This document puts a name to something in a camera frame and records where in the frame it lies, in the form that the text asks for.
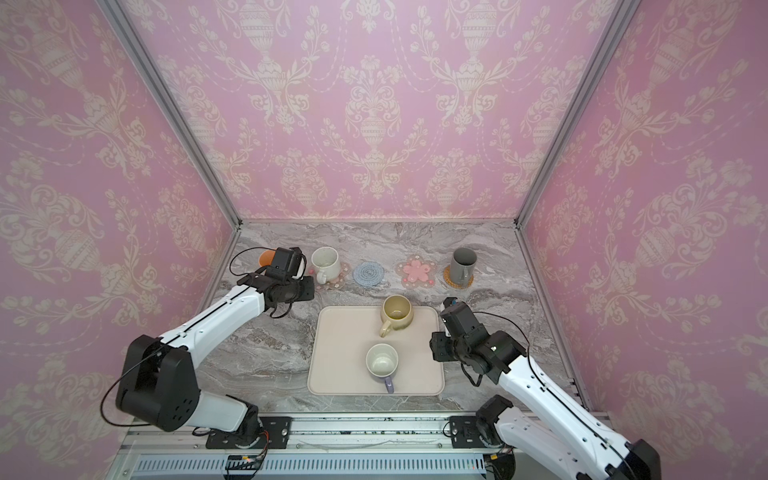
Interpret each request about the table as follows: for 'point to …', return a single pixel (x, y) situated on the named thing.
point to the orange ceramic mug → (266, 258)
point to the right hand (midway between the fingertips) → (439, 342)
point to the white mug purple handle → (382, 362)
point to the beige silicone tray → (340, 336)
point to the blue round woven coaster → (368, 274)
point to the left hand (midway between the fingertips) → (311, 288)
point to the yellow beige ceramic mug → (397, 313)
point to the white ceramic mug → (326, 262)
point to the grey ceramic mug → (462, 267)
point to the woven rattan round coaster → (447, 278)
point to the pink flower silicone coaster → (342, 278)
